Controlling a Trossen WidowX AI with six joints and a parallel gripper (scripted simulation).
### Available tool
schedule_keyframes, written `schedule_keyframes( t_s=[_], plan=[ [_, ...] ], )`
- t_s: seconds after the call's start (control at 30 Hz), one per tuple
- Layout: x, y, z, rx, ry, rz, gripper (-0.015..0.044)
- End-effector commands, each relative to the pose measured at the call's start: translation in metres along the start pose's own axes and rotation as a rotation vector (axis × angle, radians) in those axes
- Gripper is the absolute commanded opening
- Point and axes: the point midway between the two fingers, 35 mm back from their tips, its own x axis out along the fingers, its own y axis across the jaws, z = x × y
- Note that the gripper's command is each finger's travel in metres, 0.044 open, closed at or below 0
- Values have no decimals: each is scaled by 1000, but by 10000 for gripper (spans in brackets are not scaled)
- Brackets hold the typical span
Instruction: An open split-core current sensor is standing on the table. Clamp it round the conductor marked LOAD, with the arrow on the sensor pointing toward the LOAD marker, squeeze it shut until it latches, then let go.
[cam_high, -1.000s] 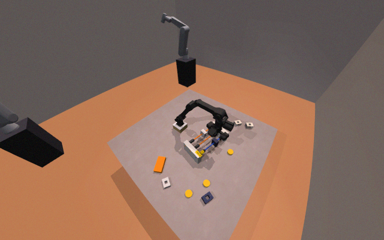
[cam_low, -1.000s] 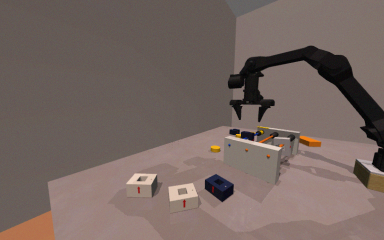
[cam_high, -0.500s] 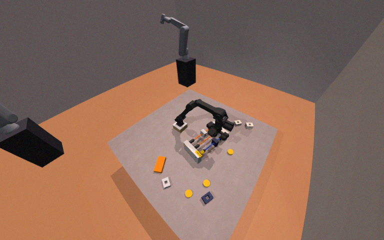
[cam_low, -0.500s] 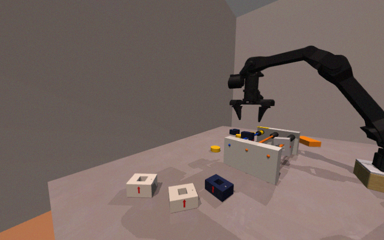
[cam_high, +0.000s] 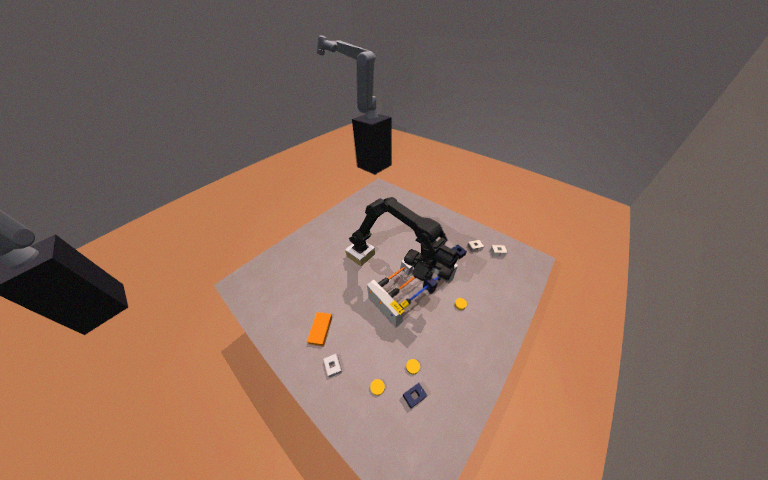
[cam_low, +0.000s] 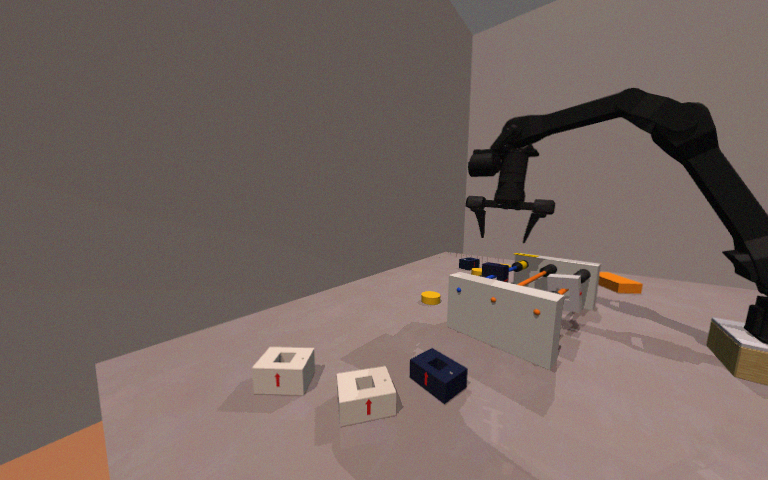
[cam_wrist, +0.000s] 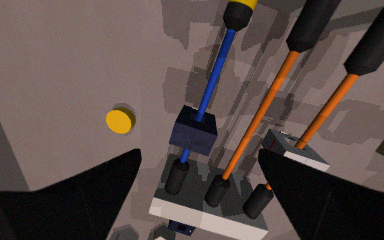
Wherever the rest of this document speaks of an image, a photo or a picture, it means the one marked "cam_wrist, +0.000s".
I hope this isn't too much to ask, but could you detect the beige square block with red arrow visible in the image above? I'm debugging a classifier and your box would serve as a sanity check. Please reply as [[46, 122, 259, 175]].
[[109, 228, 139, 240]]

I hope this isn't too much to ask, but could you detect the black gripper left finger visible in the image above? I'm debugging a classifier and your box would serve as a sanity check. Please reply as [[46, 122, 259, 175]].
[[0, 149, 142, 240]]

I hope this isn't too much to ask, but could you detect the yellow flat cylinder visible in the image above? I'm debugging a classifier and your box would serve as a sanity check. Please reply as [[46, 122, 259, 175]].
[[106, 107, 135, 134]]

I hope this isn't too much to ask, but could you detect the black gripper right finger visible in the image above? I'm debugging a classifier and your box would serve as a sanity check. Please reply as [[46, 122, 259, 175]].
[[258, 149, 384, 240]]

